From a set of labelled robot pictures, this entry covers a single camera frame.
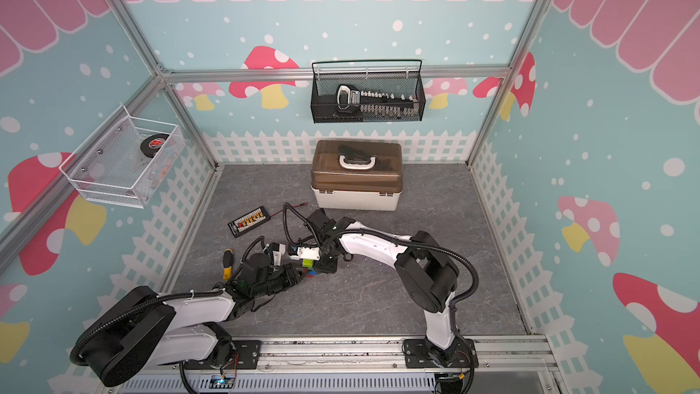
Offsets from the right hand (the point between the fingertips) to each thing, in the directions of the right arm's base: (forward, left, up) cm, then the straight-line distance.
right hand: (320, 262), depth 87 cm
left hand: (-4, +4, -3) cm, 6 cm away
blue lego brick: (-3, +2, 0) cm, 4 cm away
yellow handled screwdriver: (+2, +32, -4) cm, 32 cm away
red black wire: (+27, +10, -5) cm, 29 cm away
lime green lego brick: (-3, +3, +5) cm, 7 cm away
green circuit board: (-31, +26, -6) cm, 41 cm away
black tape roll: (+24, +48, +30) cm, 61 cm away
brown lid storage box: (+23, -12, +16) cm, 30 cm away
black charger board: (+18, +28, -2) cm, 33 cm away
